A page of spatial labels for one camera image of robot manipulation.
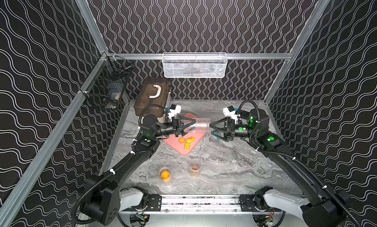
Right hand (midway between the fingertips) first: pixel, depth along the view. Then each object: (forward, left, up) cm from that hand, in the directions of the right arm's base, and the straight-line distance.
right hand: (211, 129), depth 64 cm
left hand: (+1, +7, +2) cm, 8 cm away
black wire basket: (+36, +61, -5) cm, 71 cm away
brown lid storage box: (+33, +34, -12) cm, 49 cm away
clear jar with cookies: (0, +4, +2) cm, 4 cm away
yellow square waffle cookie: (+10, +12, -32) cm, 36 cm away
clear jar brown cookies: (-7, +7, -26) cm, 28 cm away
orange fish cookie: (+13, +9, -31) cm, 35 cm away
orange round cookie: (+13, +15, -32) cm, 38 cm away
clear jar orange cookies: (-12, +22, -26) cm, 36 cm away
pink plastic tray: (+13, +21, -33) cm, 41 cm away
